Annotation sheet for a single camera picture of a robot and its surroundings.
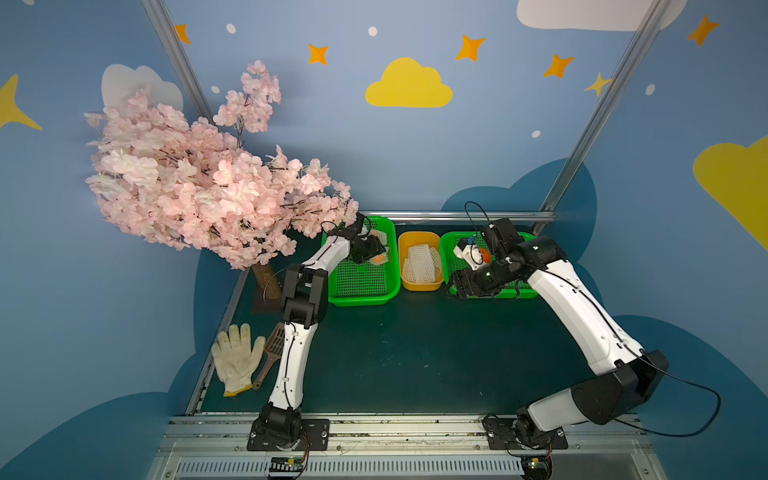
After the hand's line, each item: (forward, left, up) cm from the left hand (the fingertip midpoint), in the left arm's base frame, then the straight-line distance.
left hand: (381, 247), depth 108 cm
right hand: (-29, -22, +18) cm, 40 cm away
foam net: (-9, -14, +5) cm, 17 cm away
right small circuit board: (-65, -41, -8) cm, 77 cm away
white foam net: (-10, -10, -1) cm, 14 cm away
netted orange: (-5, 0, 0) cm, 5 cm away
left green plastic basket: (-12, +10, -5) cm, 17 cm away
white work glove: (-40, +41, -5) cm, 58 cm away
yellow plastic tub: (+8, -12, -4) cm, 15 cm away
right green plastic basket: (-9, -24, +4) cm, 26 cm away
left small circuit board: (-65, +21, -7) cm, 69 cm away
